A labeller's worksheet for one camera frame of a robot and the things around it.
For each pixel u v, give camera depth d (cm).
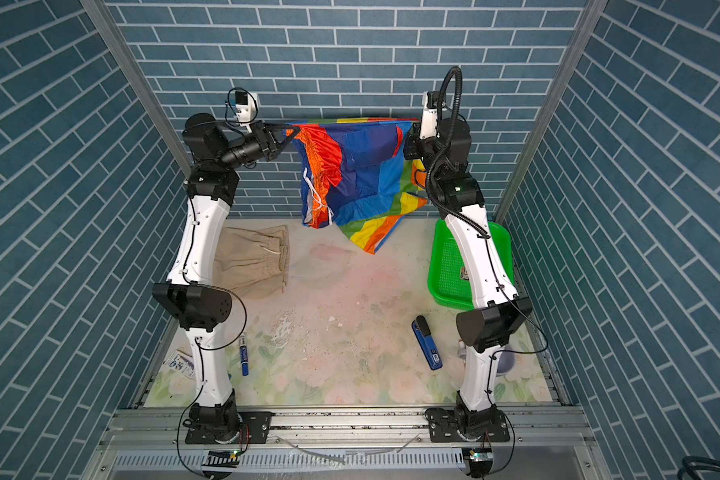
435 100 56
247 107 63
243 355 85
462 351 87
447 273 105
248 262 102
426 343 86
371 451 71
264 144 62
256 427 74
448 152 51
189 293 52
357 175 83
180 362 84
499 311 47
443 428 74
